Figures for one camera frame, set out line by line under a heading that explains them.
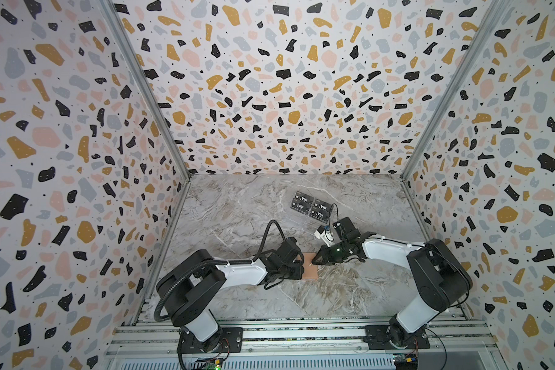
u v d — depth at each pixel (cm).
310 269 88
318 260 85
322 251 82
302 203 100
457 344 75
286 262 70
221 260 50
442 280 47
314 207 99
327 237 83
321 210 98
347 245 73
